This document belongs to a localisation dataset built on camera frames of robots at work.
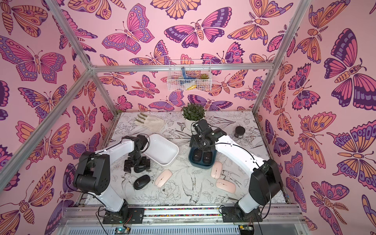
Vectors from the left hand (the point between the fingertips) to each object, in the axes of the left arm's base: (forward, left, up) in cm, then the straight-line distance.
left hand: (142, 169), depth 89 cm
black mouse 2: (+7, -40, +1) cm, 41 cm away
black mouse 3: (+9, -34, +2) cm, 35 cm away
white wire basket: (+49, -29, +33) cm, 66 cm away
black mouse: (-8, -2, +1) cm, 8 cm away
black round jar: (+25, -63, +5) cm, 68 cm away
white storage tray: (+15, -9, -3) cm, 18 cm away
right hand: (+10, -33, +14) cm, 37 cm away
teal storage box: (+7, -37, 0) cm, 38 cm away
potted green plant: (+32, -30, +16) cm, 47 cm away
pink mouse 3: (-10, -49, 0) cm, 50 cm away
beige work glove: (+37, 0, -1) cm, 37 cm away
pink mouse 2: (-1, -45, +1) cm, 45 cm away
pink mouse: (-6, -14, 0) cm, 15 cm away
